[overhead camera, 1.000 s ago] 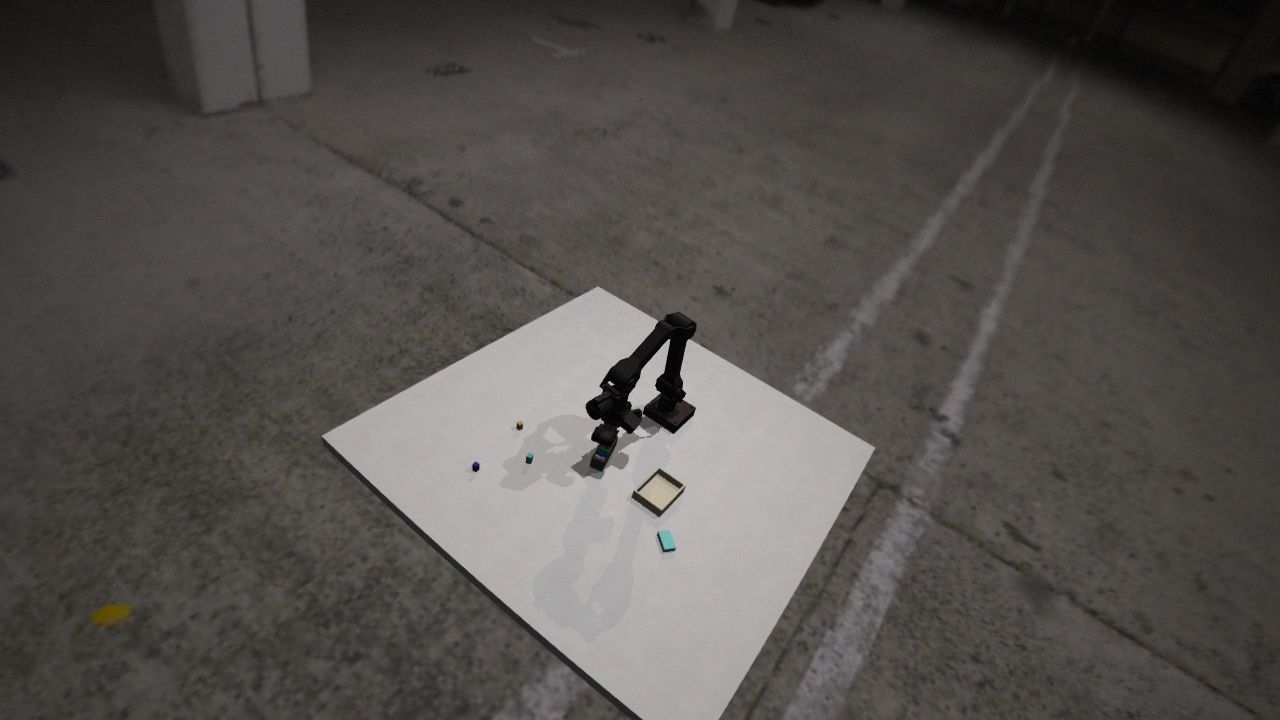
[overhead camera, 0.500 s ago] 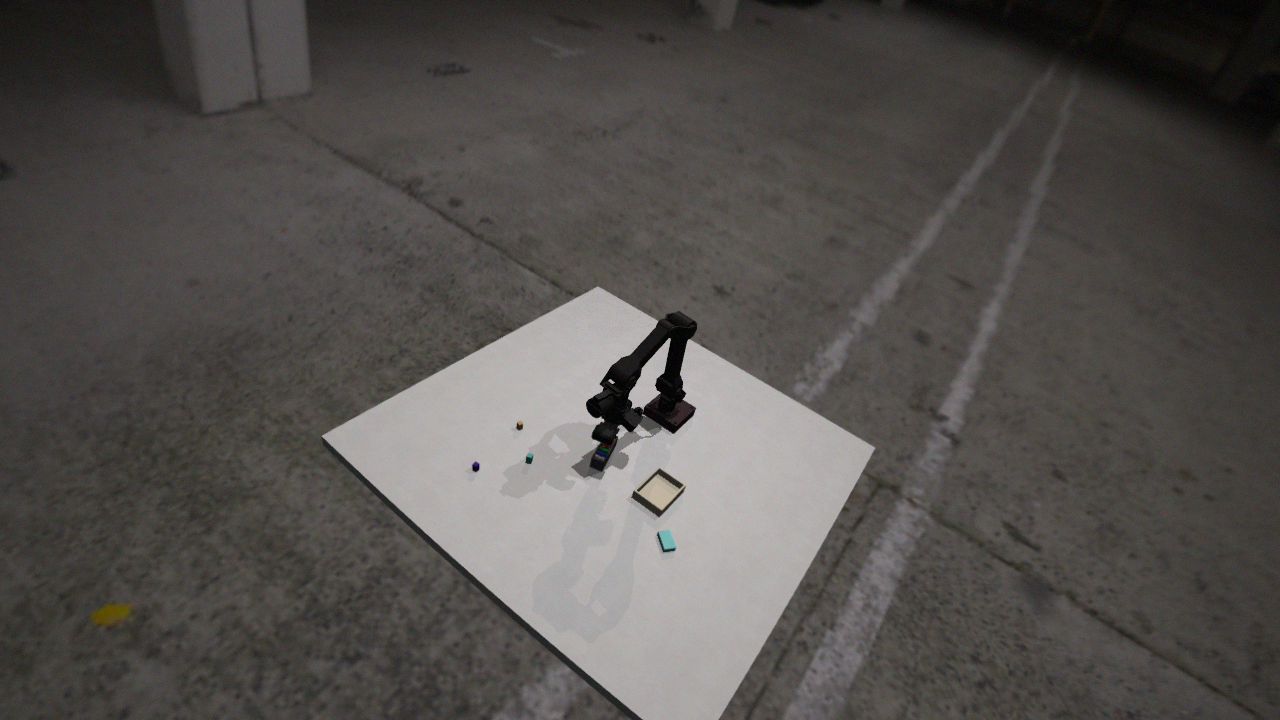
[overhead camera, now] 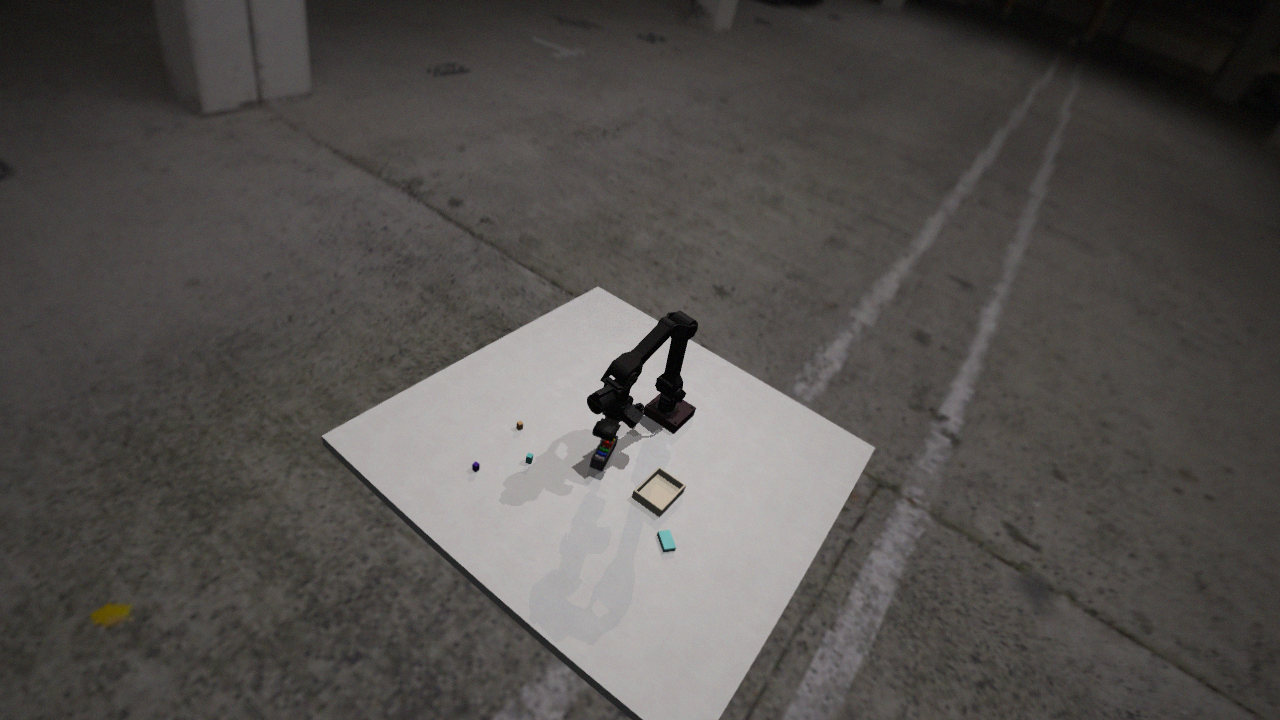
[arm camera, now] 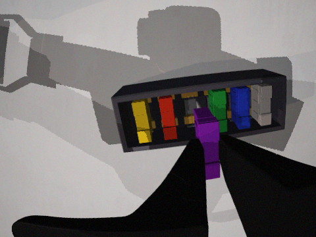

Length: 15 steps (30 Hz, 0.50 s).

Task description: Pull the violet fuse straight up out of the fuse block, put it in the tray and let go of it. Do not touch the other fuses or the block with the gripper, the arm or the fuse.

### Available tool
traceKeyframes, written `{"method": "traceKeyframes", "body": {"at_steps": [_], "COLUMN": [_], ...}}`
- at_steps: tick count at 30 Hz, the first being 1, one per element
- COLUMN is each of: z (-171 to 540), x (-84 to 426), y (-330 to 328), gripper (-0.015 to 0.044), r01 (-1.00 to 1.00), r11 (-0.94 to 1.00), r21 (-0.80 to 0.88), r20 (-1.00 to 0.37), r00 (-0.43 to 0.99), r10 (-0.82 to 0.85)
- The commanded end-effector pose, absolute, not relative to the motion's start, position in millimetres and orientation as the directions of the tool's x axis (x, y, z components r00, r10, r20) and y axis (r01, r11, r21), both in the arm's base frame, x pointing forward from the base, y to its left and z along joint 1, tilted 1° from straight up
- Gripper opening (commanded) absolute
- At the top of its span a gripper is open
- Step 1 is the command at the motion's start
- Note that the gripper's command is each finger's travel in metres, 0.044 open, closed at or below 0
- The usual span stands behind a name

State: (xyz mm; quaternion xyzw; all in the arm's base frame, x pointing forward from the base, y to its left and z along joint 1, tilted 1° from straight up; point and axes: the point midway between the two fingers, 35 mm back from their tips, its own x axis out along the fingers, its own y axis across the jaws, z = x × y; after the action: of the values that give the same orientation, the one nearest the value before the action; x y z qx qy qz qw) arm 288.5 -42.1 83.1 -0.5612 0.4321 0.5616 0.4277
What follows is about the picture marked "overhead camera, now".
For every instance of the beige rectangular tray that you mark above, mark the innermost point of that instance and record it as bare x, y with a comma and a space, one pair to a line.
659, 491

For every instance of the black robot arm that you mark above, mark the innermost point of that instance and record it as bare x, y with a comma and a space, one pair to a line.
628, 366

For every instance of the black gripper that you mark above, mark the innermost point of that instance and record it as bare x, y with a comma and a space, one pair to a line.
607, 428

